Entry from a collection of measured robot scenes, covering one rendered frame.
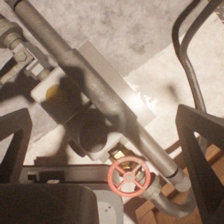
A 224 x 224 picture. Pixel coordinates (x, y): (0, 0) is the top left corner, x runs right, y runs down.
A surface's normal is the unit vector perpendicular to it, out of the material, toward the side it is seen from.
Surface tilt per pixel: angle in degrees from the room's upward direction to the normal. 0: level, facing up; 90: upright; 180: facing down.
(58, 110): 0
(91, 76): 25
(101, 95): 0
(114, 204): 41
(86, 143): 0
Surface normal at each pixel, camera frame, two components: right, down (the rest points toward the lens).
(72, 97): 0.00, 0.09
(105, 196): 0.12, -0.61
